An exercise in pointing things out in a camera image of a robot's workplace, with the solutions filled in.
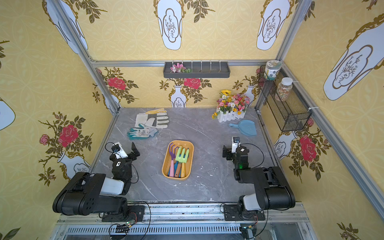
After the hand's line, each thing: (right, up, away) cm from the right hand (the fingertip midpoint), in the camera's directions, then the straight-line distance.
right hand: (235, 144), depth 93 cm
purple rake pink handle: (-39, -6, 0) cm, 40 cm away
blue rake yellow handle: (-32, -16, -9) cm, 37 cm away
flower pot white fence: (-1, +24, +7) cm, 25 cm away
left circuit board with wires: (-59, -36, -22) cm, 73 cm away
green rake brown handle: (-34, -9, -3) cm, 35 cm away
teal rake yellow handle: (-37, -11, -5) cm, 39 cm away
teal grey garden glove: (-64, +6, +13) cm, 65 cm away
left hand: (-69, 0, -7) cm, 69 cm away
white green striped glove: (-53, +15, +20) cm, 59 cm away
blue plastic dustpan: (+12, +11, +16) cm, 23 cm away
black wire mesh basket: (+27, +19, -12) cm, 35 cm away
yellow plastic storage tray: (-29, -11, -4) cm, 32 cm away
